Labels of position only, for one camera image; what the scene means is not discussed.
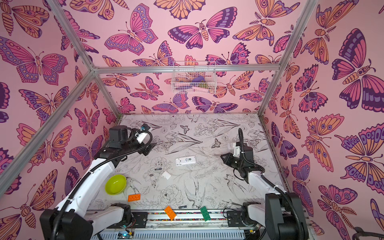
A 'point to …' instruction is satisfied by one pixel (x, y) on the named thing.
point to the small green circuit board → (125, 235)
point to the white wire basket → (194, 77)
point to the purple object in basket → (198, 79)
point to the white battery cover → (166, 175)
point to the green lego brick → (206, 215)
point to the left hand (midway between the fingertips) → (148, 135)
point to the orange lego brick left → (134, 197)
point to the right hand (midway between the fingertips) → (222, 154)
